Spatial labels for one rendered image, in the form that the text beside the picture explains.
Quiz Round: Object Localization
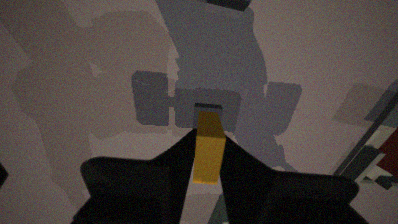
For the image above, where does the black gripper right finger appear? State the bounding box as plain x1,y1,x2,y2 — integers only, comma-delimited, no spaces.
220,135,359,224

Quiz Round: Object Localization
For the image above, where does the yellow rectangular block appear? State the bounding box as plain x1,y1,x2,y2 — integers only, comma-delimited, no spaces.
193,111,226,184

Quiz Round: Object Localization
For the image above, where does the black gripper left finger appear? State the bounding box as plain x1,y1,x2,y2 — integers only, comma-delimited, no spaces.
80,128,197,224

